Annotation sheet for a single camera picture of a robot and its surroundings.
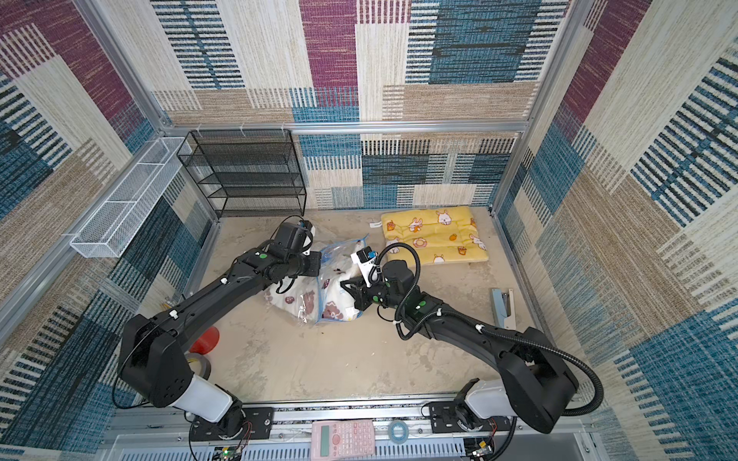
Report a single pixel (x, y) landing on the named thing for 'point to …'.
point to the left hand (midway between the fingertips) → (320, 260)
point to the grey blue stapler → (504, 308)
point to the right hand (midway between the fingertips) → (347, 286)
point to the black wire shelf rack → (246, 169)
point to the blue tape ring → (395, 439)
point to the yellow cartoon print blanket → (442, 235)
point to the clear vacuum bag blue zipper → (321, 298)
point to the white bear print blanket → (312, 299)
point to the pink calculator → (342, 439)
